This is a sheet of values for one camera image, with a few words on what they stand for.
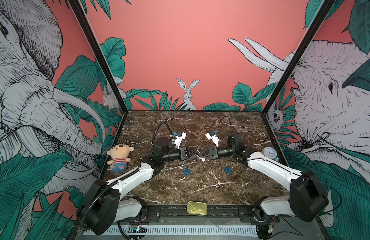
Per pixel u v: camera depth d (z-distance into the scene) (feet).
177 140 2.35
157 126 3.64
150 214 2.45
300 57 2.86
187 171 2.89
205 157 2.39
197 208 2.38
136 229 2.29
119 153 2.89
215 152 2.22
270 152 3.05
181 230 2.30
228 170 2.91
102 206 1.33
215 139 2.40
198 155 2.44
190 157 2.38
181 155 2.21
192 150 3.27
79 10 2.30
